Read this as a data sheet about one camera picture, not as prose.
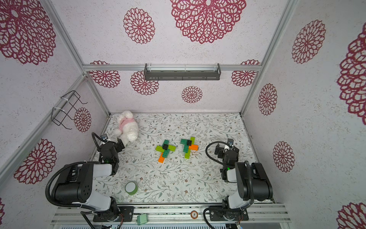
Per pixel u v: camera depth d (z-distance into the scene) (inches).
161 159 36.5
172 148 38.0
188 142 38.4
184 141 39.3
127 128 39.4
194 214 29.1
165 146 37.5
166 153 36.9
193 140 39.8
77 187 17.6
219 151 32.8
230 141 31.2
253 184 16.8
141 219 28.0
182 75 35.2
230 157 27.6
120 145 34.5
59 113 28.8
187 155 37.3
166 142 39.4
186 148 37.6
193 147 38.3
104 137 30.6
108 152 27.7
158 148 37.8
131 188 30.7
